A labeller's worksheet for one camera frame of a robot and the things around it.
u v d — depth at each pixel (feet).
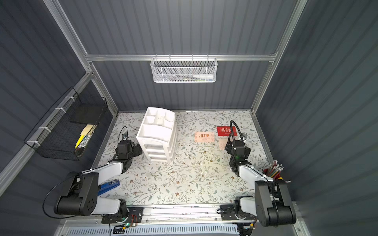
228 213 2.42
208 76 2.87
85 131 2.45
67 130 2.42
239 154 2.27
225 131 3.55
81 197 1.42
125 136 2.64
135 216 2.37
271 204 1.38
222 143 3.34
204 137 3.44
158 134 2.71
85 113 2.63
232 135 3.43
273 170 2.37
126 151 2.35
